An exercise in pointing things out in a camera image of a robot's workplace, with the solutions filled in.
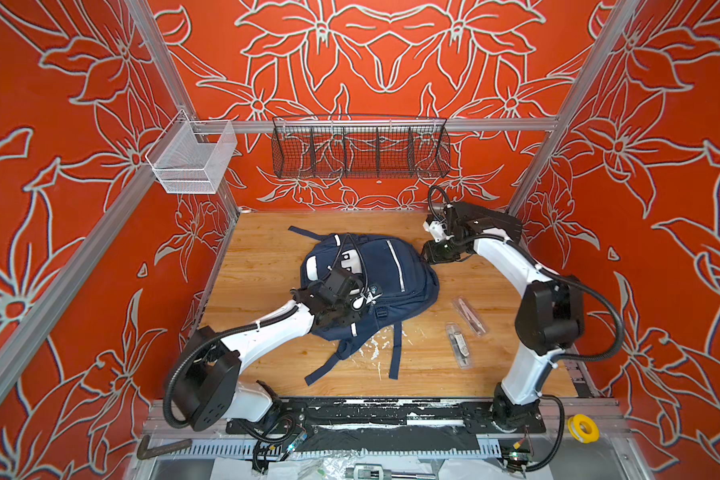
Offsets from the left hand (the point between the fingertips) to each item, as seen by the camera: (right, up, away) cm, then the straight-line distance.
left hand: (357, 298), depth 85 cm
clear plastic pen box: (+29, -13, -1) cm, 32 cm away
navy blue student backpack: (+11, +5, +1) cm, 12 cm away
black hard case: (+28, +22, -13) cm, 38 cm away
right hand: (+20, +13, +5) cm, 24 cm away
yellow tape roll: (+53, -28, -14) cm, 61 cm away
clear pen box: (+36, -7, +5) cm, 37 cm away
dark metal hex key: (-50, -33, -16) cm, 62 cm away
